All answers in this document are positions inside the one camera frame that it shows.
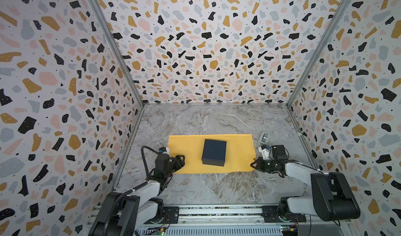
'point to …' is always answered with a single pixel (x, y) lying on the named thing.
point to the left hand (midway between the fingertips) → (182, 158)
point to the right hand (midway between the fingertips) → (252, 164)
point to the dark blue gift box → (214, 152)
